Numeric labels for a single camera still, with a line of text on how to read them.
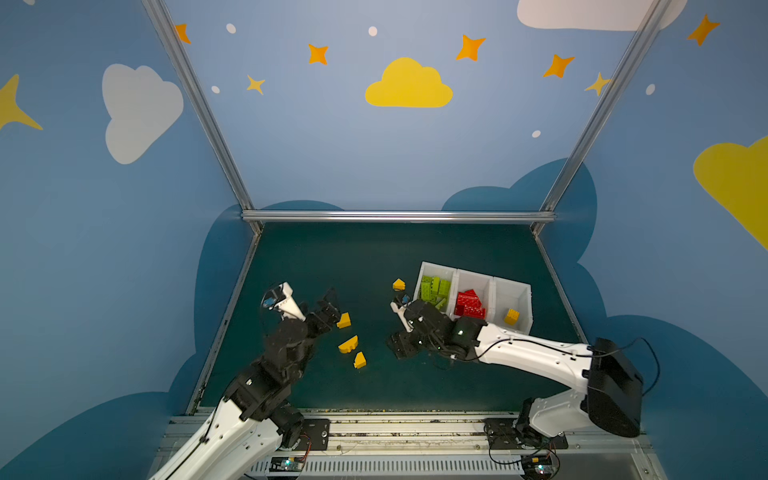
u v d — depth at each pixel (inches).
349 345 34.6
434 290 39.5
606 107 33.8
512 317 36.5
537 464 28.3
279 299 23.0
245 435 18.6
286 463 27.7
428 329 23.5
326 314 24.6
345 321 36.5
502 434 30.0
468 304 36.9
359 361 33.2
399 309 28.3
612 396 15.9
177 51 29.3
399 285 39.9
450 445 29.0
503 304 38.8
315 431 29.7
